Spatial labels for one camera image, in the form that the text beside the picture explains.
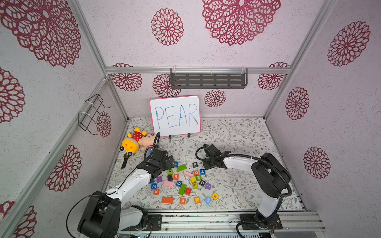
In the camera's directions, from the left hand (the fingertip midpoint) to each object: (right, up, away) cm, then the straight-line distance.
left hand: (167, 162), depth 89 cm
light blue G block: (+23, -18, -9) cm, 31 cm away
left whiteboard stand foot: (-1, +15, +17) cm, 23 cm away
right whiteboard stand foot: (+13, +16, +19) cm, 28 cm away
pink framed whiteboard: (+3, +29, +14) cm, 33 cm away
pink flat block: (+1, -12, -3) cm, 12 cm away
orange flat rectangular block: (+1, -19, -7) cm, 21 cm away
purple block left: (-5, -10, -1) cm, 11 cm away
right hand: (+23, -1, +6) cm, 24 cm away
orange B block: (-5, -15, -6) cm, 17 cm away
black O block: (+21, -11, -3) cm, 24 cm away
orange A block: (+10, -19, -9) cm, 23 cm away
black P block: (+17, -3, +5) cm, 18 cm away
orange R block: (+5, -8, 0) cm, 10 cm away
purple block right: (+24, -13, -4) cm, 27 cm away
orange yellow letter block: (+17, -18, -9) cm, 27 cm away
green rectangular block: (+8, -4, +4) cm, 10 cm away
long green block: (+9, -14, -5) cm, 18 cm away
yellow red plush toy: (-25, +10, +7) cm, 27 cm away
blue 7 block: (+21, -6, +1) cm, 22 cm away
